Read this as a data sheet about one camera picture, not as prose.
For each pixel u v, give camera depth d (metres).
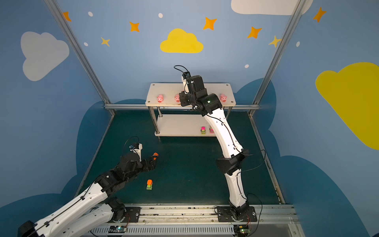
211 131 0.99
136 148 0.69
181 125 1.03
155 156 0.95
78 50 0.84
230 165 0.49
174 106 0.79
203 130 0.99
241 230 0.71
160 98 0.78
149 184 0.82
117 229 0.71
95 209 0.59
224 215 0.74
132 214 0.75
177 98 0.78
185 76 0.63
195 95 0.55
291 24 0.75
